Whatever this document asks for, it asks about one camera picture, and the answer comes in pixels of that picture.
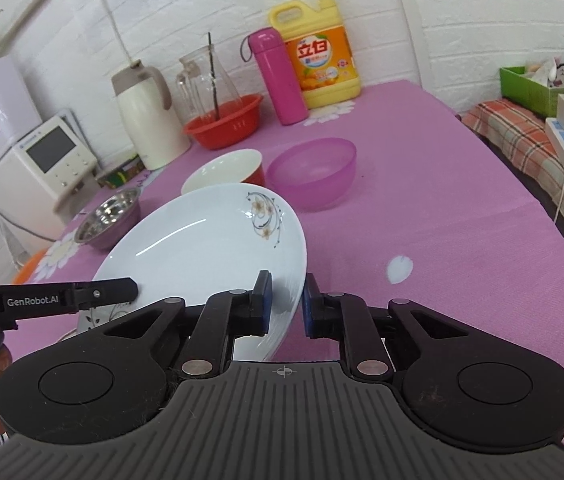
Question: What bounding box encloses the pink floral tablecloth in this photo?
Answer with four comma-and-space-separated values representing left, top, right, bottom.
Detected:
3, 78, 564, 463

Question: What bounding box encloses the colourful small tin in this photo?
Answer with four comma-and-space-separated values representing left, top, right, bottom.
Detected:
96, 152, 144, 188

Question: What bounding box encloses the stainless steel bowl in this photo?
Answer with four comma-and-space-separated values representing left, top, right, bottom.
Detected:
74, 188, 141, 252

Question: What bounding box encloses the yellow detergent bottle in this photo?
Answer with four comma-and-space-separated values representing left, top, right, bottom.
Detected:
268, 0, 361, 108

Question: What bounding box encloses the green plastic basket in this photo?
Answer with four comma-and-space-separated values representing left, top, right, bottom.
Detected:
499, 63, 564, 117

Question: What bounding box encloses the pink thermos bottle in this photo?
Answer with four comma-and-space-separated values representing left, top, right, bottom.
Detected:
240, 27, 309, 126

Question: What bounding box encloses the white countertop appliance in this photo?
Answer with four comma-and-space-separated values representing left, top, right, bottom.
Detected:
0, 110, 100, 252

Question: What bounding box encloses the red plastic basket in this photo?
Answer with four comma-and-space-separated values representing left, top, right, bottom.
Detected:
183, 94, 262, 151

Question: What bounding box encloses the white thermos jug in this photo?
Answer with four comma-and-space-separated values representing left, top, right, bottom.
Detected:
112, 60, 191, 171

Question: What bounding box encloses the white red bowl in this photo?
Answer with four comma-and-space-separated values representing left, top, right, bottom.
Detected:
180, 148, 266, 194

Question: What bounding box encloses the plaid orange cloth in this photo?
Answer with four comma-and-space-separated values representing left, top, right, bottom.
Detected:
462, 99, 564, 218

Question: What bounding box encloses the purple plastic bowl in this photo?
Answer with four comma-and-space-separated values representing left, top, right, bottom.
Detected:
266, 138, 357, 210

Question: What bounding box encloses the dark stirring stick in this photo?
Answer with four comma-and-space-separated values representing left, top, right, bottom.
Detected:
207, 32, 220, 120

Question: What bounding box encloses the glass pitcher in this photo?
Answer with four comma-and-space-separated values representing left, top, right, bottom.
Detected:
176, 45, 240, 122

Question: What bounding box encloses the white floral plate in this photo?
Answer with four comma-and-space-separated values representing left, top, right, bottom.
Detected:
77, 183, 307, 361

